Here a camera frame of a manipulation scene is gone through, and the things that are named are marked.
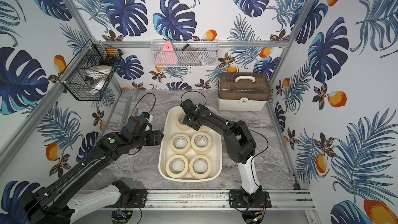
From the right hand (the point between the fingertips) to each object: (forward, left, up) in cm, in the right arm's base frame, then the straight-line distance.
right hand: (188, 122), depth 95 cm
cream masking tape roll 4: (-24, -8, -7) cm, 26 cm away
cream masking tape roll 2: (-10, -8, -6) cm, 14 cm away
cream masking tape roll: (+1, +6, -1) cm, 6 cm away
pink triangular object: (+26, +13, +28) cm, 40 cm away
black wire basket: (+31, +60, +28) cm, 73 cm away
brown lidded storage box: (+14, -33, +13) cm, 38 cm away
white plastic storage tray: (-18, +1, -4) cm, 19 cm away
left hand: (-16, +13, +14) cm, 24 cm away
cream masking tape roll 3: (-11, +4, -6) cm, 13 cm away
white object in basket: (+10, +46, +28) cm, 55 cm away
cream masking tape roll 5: (-24, +5, -6) cm, 26 cm away
